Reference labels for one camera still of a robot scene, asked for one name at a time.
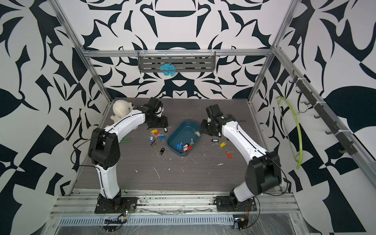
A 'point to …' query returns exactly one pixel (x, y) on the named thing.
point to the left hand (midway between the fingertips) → (163, 122)
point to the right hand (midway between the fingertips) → (202, 127)
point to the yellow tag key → (222, 145)
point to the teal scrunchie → (168, 66)
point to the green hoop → (299, 158)
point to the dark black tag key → (162, 151)
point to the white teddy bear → (121, 108)
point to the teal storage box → (184, 137)
